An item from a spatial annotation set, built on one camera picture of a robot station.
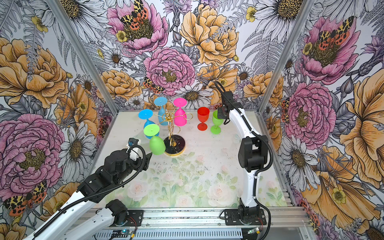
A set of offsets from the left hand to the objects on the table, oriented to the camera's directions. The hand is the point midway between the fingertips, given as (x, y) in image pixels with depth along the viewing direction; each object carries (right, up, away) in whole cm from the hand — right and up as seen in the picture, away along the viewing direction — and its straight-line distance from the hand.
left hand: (142, 156), depth 74 cm
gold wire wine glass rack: (+12, +2, +26) cm, 28 cm away
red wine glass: (+31, +23, +28) cm, 48 cm away
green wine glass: (+7, +4, +3) cm, 8 cm away
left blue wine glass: (0, +21, +6) cm, 21 cm away
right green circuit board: (+54, -34, -3) cm, 64 cm away
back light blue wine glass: (+8, +18, +6) cm, 21 cm away
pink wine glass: (+17, +20, +17) cm, 31 cm away
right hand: (+44, +20, +22) cm, 53 cm away
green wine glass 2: (+40, +12, +34) cm, 54 cm away
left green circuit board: (-9, -36, -2) cm, 37 cm away
